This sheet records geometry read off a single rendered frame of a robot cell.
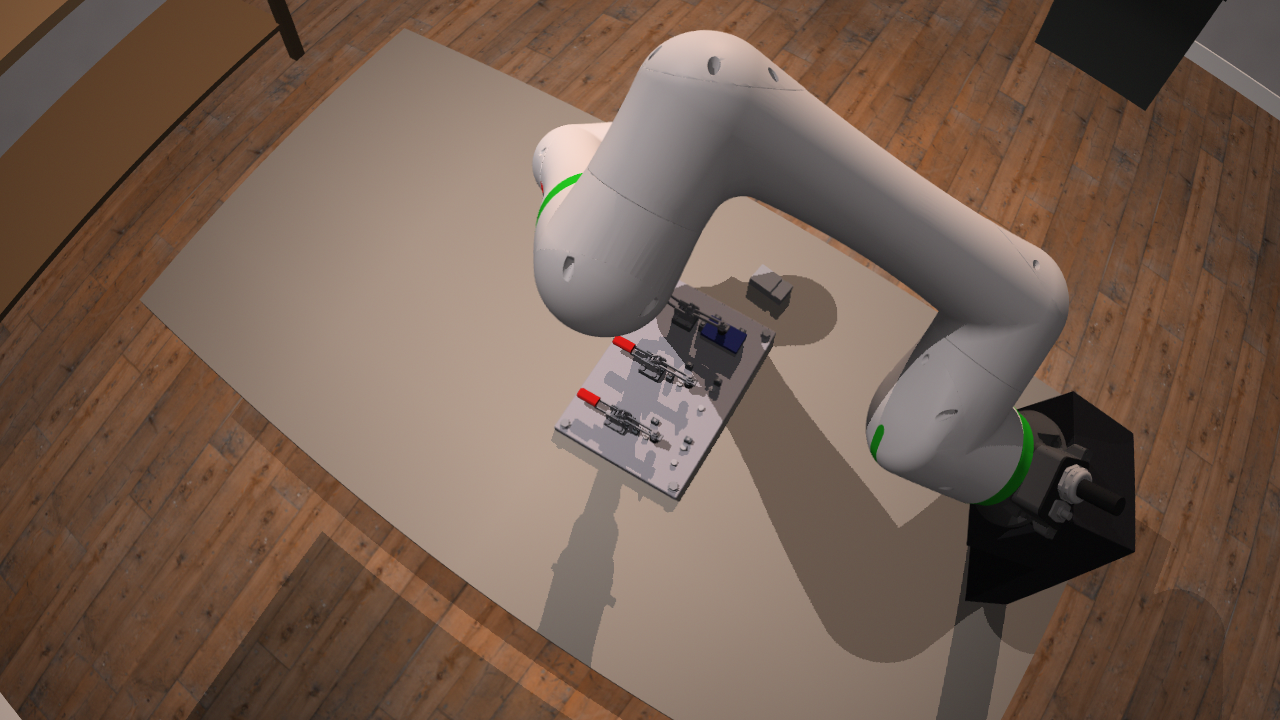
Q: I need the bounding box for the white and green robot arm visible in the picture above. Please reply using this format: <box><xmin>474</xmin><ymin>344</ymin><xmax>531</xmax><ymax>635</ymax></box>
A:
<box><xmin>532</xmin><ymin>29</ymin><xmax>1126</xmax><ymax>541</ymax></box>

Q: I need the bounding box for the blue rectangular plate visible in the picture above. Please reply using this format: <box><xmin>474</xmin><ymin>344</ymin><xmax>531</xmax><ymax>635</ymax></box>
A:
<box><xmin>700</xmin><ymin>323</ymin><xmax>748</xmax><ymax>357</ymax></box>

